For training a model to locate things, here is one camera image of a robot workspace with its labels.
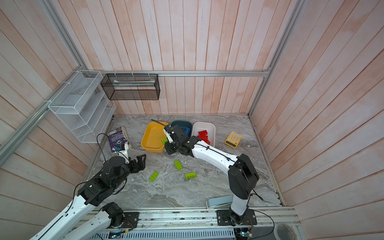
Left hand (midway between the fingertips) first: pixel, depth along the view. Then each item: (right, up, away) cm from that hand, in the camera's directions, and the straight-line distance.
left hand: (139, 159), depth 74 cm
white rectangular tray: (+32, +17, +33) cm, 49 cm away
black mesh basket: (-16, +46, +30) cm, 57 cm away
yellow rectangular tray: (-1, +10, +33) cm, 35 cm away
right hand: (+13, +6, +10) cm, 17 cm away
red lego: (+36, +13, +33) cm, 51 cm away
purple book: (-26, +11, +30) cm, 41 cm away
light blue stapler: (+41, -23, +2) cm, 47 cm away
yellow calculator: (+57, +8, +30) cm, 65 cm away
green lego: (+18, -7, +18) cm, 27 cm away
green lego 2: (+26, -12, +12) cm, 31 cm away
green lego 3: (+4, -13, +14) cm, 19 cm away
